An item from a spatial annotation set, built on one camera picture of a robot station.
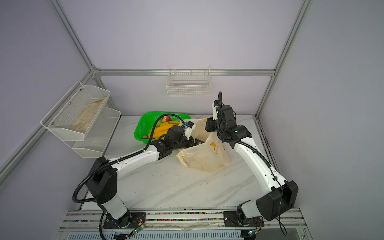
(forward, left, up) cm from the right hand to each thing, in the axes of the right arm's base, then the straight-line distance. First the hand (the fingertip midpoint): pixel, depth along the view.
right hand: (207, 118), depth 76 cm
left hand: (-5, +5, -13) cm, 15 cm away
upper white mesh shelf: (+4, +71, 0) cm, 71 cm away
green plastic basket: (+19, +45, -26) cm, 55 cm away
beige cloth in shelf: (+7, +65, 0) cm, 66 cm away
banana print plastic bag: (-16, -3, -9) cm, 18 cm away
